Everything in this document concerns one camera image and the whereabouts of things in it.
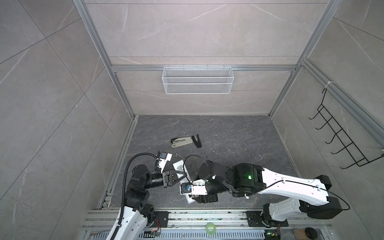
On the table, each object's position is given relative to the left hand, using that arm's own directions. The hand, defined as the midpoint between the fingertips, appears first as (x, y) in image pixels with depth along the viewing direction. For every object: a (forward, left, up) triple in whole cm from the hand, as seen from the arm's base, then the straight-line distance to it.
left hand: (185, 174), depth 64 cm
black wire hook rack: (0, -71, +10) cm, 71 cm away
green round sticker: (-18, -11, -24) cm, 32 cm away
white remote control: (+3, +3, +3) cm, 5 cm away
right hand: (-6, -3, +1) cm, 7 cm away
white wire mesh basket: (+64, -8, +5) cm, 65 cm away
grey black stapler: (+32, +5, -21) cm, 39 cm away
